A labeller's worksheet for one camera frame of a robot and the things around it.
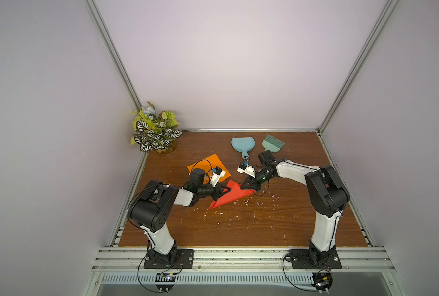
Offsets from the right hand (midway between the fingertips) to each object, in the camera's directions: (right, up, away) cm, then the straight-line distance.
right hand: (242, 183), depth 91 cm
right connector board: (+29, -34, -21) cm, 49 cm away
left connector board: (-33, -35, -19) cm, 52 cm away
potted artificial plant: (-44, +26, -1) cm, 51 cm away
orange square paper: (-19, +8, +16) cm, 26 cm away
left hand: (-6, -3, -3) cm, 7 cm away
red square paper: (-3, -4, -3) cm, 6 cm away
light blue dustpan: (+3, +20, +24) cm, 31 cm away
